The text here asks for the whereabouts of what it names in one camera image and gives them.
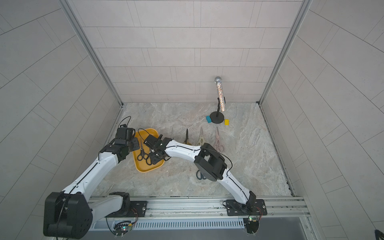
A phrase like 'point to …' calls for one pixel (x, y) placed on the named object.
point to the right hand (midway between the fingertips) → (156, 157)
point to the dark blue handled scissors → (200, 175)
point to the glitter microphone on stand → (218, 117)
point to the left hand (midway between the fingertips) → (136, 140)
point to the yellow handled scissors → (187, 141)
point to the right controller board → (252, 225)
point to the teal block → (208, 119)
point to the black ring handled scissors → (142, 154)
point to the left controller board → (122, 227)
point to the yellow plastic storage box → (142, 166)
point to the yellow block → (226, 122)
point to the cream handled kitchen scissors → (201, 141)
